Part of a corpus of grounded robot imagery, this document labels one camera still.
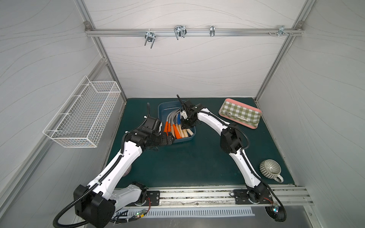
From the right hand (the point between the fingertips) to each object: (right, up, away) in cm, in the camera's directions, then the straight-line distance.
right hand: (182, 126), depth 98 cm
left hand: (-8, -5, -21) cm, 24 cm away
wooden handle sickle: (+5, -3, -2) cm, 6 cm away
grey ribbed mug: (+53, -24, -16) cm, 61 cm away
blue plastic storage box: (-15, +13, +10) cm, 22 cm away
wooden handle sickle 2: (+3, -6, -4) cm, 8 cm away
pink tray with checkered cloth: (+49, +8, +12) cm, 52 cm away
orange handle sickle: (-12, +2, +5) cm, 13 cm away
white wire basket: (-49, +6, -30) cm, 58 cm away
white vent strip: (+2, -40, -28) cm, 49 cm away
